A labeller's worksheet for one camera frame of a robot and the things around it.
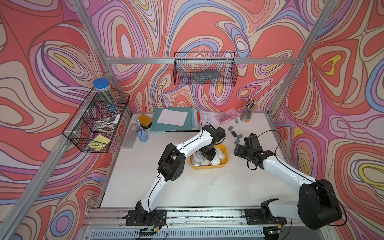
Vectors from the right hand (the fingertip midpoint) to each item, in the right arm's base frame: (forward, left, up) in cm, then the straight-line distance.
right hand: (242, 154), depth 89 cm
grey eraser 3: (+13, -1, -5) cm, 14 cm away
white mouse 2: (+2, +13, -2) cm, 13 cm away
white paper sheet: (+34, +44, -2) cm, 56 cm away
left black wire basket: (+5, +80, +24) cm, 84 cm away
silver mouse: (-2, +28, -2) cm, 28 cm away
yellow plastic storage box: (-4, +12, -3) cm, 13 cm away
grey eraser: (+26, +1, -7) cm, 27 cm away
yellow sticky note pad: (-7, +70, +28) cm, 75 cm away
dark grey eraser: (+21, -1, -7) cm, 22 cm away
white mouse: (-3, +16, -1) cm, 17 cm away
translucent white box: (+18, +76, -7) cm, 79 cm away
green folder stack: (+33, +43, -2) cm, 54 cm away
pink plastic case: (+37, +5, -5) cm, 38 cm away
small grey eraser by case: (+33, -5, -6) cm, 34 cm away
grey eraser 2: (+18, -4, -6) cm, 19 cm away
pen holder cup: (+34, -12, +3) cm, 36 cm away
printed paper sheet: (+38, +16, -6) cm, 42 cm away
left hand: (+1, +23, -1) cm, 23 cm away
